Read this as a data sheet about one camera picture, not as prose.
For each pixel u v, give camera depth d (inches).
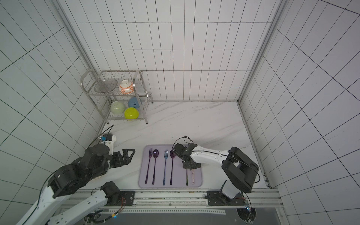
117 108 40.9
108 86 36.4
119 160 21.9
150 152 35.4
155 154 34.5
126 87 33.6
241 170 17.1
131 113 39.6
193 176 31.3
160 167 33.0
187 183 30.7
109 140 22.7
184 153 24.4
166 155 34.7
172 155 34.5
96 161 17.7
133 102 42.9
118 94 33.9
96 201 22.8
